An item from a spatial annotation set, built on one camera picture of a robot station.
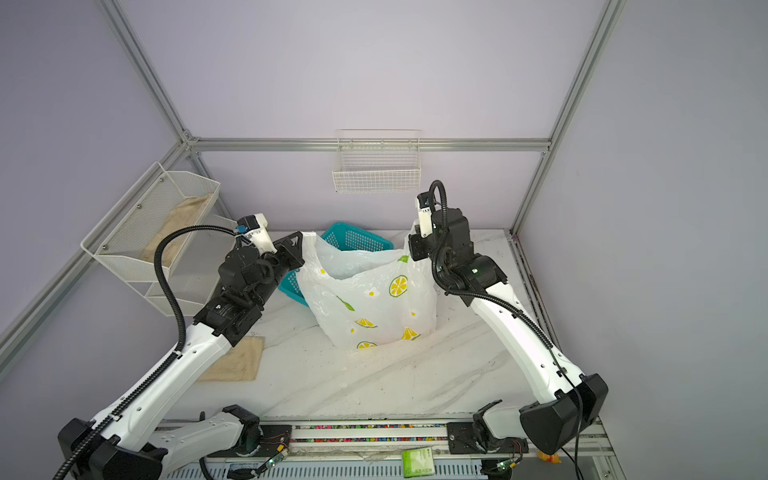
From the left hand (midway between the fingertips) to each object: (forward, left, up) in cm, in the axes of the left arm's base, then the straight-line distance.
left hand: (302, 235), depth 70 cm
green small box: (-42, -28, -34) cm, 60 cm away
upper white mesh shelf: (+17, +45, -4) cm, 48 cm away
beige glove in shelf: (+14, +38, -6) cm, 41 cm away
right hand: (+3, -27, +1) cm, 27 cm away
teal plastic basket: (+28, -1, -29) cm, 40 cm away
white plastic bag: (-9, -16, -14) cm, 23 cm away
